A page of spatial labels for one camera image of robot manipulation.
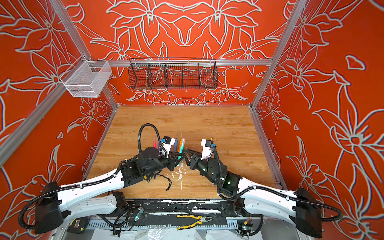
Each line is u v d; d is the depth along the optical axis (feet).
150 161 1.75
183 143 2.24
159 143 2.03
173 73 3.29
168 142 2.08
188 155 2.26
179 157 2.24
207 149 2.05
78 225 2.20
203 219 2.29
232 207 2.39
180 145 2.19
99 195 1.62
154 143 2.11
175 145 2.11
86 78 3.02
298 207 1.37
